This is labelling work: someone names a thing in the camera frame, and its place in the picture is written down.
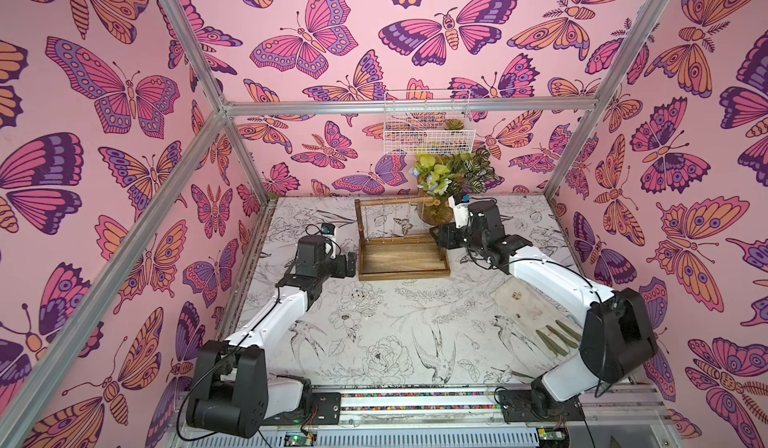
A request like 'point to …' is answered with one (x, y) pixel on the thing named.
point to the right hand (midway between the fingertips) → (442, 225)
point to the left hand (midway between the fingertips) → (344, 251)
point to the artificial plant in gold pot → (451, 175)
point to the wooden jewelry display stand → (397, 257)
